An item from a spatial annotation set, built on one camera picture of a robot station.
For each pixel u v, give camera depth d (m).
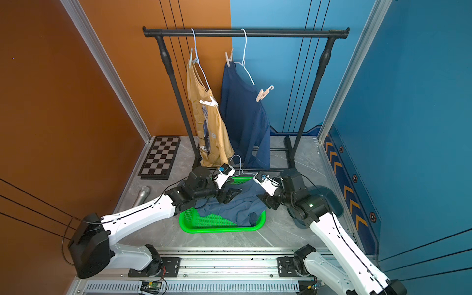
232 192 0.68
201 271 0.73
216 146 0.77
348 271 0.39
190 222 0.84
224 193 0.66
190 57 0.75
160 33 0.58
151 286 0.72
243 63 0.64
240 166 0.89
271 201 0.63
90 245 0.41
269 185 0.61
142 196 0.91
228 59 0.76
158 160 1.05
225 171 0.65
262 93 0.60
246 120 0.73
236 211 0.85
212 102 0.63
